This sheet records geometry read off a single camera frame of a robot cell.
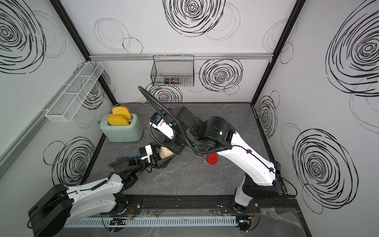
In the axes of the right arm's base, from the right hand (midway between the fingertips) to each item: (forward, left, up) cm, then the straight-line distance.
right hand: (167, 137), depth 55 cm
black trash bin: (+11, +7, -19) cm, 23 cm away
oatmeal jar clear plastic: (-2, +2, -8) cm, 9 cm away
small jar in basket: (+44, +3, -7) cm, 45 cm away
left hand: (+1, 0, -10) cm, 11 cm away
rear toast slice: (+28, +34, -17) cm, 47 cm away
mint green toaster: (+20, +28, -27) cm, 44 cm away
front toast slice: (+22, +35, -19) cm, 45 cm away
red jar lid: (+8, -21, -38) cm, 44 cm away
